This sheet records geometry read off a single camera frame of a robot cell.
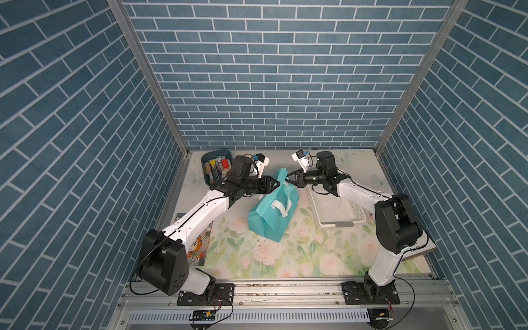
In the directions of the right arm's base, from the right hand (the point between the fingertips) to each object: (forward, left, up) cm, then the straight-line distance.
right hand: (285, 179), depth 85 cm
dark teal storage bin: (+19, +39, -16) cm, 46 cm away
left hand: (-6, +1, +4) cm, 7 cm away
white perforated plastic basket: (-3, -23, -19) cm, 30 cm away
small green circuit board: (-47, +26, -21) cm, 58 cm away
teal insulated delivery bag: (-16, +5, -1) cm, 17 cm away
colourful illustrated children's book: (-26, +35, -18) cm, 47 cm away
